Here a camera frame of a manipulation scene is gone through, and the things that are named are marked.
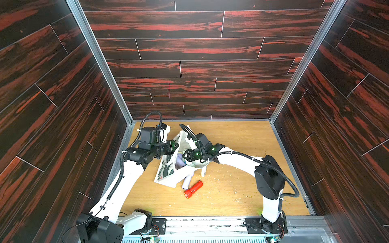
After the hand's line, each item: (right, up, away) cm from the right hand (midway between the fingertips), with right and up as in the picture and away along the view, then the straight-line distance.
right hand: (187, 153), depth 89 cm
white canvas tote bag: (-6, -5, -20) cm, 21 cm away
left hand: (-3, +6, -14) cm, 15 cm away
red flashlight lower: (+1, -21, -7) cm, 22 cm away
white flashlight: (-4, -5, -2) cm, 7 cm away
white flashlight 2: (0, -17, -2) cm, 17 cm away
